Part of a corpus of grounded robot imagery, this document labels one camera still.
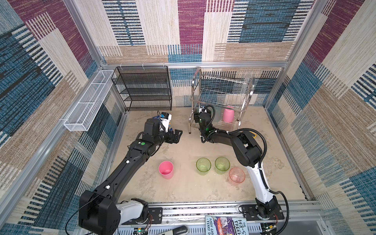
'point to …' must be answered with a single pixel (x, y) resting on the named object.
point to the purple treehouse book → (218, 225)
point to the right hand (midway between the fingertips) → (201, 109)
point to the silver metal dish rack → (228, 98)
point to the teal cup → (218, 117)
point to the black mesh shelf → (146, 87)
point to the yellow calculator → (255, 134)
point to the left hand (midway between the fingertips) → (175, 128)
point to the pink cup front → (166, 168)
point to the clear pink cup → (236, 176)
